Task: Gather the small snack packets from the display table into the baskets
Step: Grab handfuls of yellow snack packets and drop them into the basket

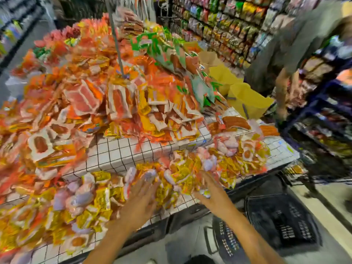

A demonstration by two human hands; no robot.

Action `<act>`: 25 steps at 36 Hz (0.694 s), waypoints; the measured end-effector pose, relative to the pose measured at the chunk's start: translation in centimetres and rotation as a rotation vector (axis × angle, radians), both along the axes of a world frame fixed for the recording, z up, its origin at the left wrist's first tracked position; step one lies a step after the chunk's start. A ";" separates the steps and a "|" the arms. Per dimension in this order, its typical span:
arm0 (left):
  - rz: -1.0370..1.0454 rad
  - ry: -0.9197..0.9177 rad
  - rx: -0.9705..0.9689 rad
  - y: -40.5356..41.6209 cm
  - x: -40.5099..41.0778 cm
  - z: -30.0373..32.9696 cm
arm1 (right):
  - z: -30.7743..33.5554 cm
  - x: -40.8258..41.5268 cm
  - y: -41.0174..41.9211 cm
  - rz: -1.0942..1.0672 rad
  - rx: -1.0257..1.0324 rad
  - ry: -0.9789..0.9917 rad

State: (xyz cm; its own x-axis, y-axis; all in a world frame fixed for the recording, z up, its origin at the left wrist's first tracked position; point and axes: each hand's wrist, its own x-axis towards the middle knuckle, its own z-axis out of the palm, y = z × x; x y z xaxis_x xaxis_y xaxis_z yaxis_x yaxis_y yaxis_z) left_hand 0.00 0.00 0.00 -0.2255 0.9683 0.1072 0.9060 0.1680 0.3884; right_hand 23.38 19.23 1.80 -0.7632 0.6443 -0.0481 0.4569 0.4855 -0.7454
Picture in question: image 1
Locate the person's right hand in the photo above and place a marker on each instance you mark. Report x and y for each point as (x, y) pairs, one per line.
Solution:
(217, 201)

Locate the person's left hand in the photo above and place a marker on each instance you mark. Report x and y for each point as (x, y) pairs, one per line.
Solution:
(140, 203)

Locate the tiled white display table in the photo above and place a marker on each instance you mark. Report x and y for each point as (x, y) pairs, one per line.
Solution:
(113, 154)

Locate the pink sausages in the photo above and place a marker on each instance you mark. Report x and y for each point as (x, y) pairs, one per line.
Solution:
(80, 198)

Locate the black shopping basket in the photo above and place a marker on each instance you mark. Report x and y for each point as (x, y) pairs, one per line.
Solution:
(283, 222)

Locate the red label brown sausage pack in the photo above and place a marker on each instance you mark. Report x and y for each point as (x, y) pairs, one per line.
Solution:
(236, 122)

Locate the long orange sausage pack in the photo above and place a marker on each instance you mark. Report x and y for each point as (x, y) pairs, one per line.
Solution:
(269, 130)

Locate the pile of small snack packets tier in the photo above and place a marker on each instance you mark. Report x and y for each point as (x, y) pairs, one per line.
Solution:
(33, 228)

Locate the large pile of sausage packets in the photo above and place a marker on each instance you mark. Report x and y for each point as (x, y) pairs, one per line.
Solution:
(82, 96)

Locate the pile of sausage packets tier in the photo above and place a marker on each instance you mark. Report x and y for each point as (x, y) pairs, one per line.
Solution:
(165, 52)

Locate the person's left forearm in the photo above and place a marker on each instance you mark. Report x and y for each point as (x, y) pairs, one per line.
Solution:
(113, 247)

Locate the person's right forearm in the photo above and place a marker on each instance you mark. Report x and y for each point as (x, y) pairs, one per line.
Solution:
(250, 242)

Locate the blue yellow price label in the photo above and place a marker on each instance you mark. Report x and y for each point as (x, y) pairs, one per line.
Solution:
(290, 148)

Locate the yellow bin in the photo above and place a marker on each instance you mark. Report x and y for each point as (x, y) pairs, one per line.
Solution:
(209, 57)
(250, 101)
(223, 77)

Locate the blue goods rack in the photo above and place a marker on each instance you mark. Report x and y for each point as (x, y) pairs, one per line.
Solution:
(330, 88)

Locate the grey metal pole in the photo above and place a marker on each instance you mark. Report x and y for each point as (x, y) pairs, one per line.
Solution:
(116, 41)

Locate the store shelving with packaged goods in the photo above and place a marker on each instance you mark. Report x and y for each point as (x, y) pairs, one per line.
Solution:
(220, 24)
(16, 27)

